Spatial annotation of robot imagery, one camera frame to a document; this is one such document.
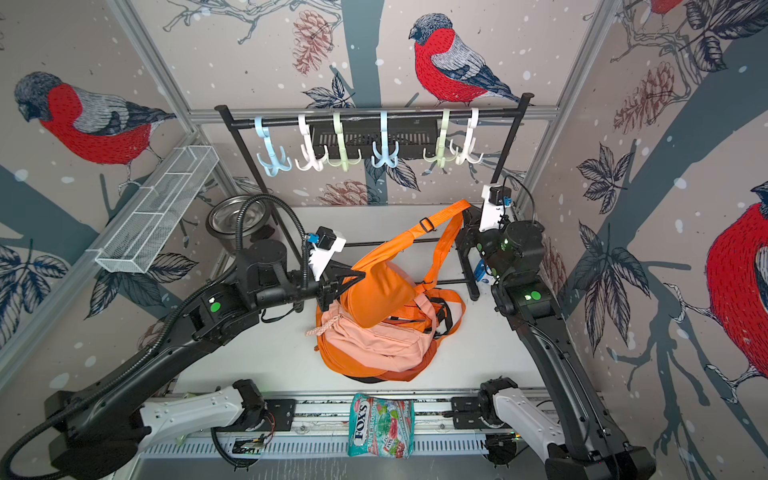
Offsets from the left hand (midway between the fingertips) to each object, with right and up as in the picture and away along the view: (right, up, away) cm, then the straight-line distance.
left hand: (365, 270), depth 58 cm
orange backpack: (+23, -17, +34) cm, 45 cm away
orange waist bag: (+3, -5, +6) cm, 8 cm away
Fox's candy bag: (+3, -39, +12) cm, 41 cm away
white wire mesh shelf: (-59, +14, +21) cm, 64 cm away
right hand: (+22, +15, +8) cm, 28 cm away
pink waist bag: (+5, -22, +17) cm, 28 cm away
